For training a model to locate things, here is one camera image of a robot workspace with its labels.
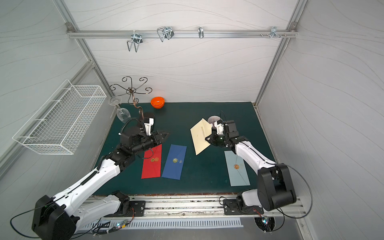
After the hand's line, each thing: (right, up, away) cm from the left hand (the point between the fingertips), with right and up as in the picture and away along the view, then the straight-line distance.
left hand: (169, 134), depth 73 cm
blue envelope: (0, -18, +17) cm, 25 cm away
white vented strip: (0, -42, -3) cm, 42 cm away
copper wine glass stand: (-24, +24, +12) cm, 36 cm away
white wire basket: (-51, +5, -5) cm, 51 cm away
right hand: (+19, -3, +13) cm, 23 cm away
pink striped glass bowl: (+25, +7, +35) cm, 44 cm away
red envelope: (-14, -19, +17) cm, 29 cm away
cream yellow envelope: (+15, -2, +23) cm, 27 cm away
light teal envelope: (+38, -24, +13) cm, 47 cm away
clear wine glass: (-31, +10, +15) cm, 36 cm away
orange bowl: (-18, +21, +45) cm, 53 cm away
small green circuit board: (-22, -42, -4) cm, 47 cm away
